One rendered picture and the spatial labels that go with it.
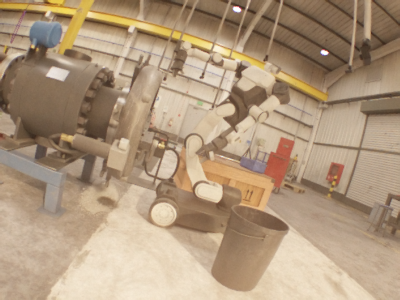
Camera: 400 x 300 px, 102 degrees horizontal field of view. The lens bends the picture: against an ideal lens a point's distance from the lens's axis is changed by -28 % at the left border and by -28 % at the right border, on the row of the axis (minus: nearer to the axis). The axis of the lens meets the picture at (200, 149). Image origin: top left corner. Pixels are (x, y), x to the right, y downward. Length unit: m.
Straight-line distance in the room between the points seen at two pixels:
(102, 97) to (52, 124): 0.34
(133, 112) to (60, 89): 0.47
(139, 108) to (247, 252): 0.85
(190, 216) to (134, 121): 0.76
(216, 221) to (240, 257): 0.59
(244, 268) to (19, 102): 1.51
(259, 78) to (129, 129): 1.01
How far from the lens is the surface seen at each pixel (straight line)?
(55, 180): 1.24
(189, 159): 1.58
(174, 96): 12.27
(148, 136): 1.33
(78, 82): 1.32
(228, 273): 1.12
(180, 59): 1.70
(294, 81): 13.61
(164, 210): 1.47
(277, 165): 5.03
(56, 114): 1.33
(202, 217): 1.55
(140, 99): 1.13
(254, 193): 2.49
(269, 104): 1.60
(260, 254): 1.06
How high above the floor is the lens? 0.64
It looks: 3 degrees down
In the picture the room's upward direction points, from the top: 19 degrees clockwise
